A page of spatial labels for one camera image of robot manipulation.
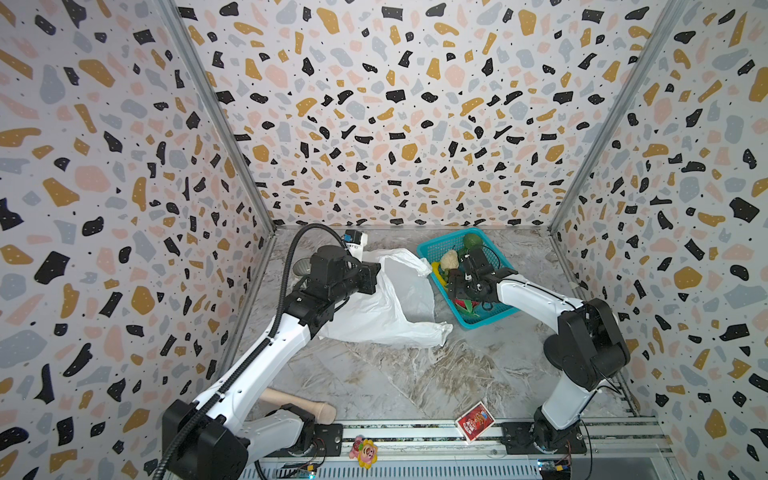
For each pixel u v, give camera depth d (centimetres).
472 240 106
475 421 76
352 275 63
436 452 73
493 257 103
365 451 70
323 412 74
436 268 106
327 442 73
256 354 45
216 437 37
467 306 85
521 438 74
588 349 48
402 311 73
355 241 65
